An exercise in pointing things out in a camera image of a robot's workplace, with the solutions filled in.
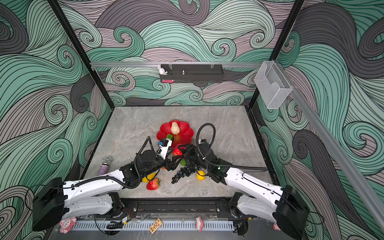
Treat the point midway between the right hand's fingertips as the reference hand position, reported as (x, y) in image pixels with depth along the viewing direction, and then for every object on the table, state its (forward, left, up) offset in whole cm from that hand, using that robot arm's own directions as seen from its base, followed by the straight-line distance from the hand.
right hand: (177, 151), depth 73 cm
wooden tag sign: (-29, +9, -18) cm, 35 cm away
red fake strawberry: (-12, +13, -16) cm, 24 cm away
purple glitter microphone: (-3, +43, -16) cm, 47 cm away
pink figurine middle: (-28, -11, -14) cm, 33 cm away
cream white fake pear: (+25, +4, -15) cm, 30 cm away
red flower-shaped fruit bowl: (+22, -2, -21) cm, 30 cm away
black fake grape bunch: (-5, -3, -16) cm, 17 cm away
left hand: (+1, -1, -2) cm, 2 cm away
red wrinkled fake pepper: (0, 0, +2) cm, 2 cm away
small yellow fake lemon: (-7, -12, -17) cm, 22 cm away
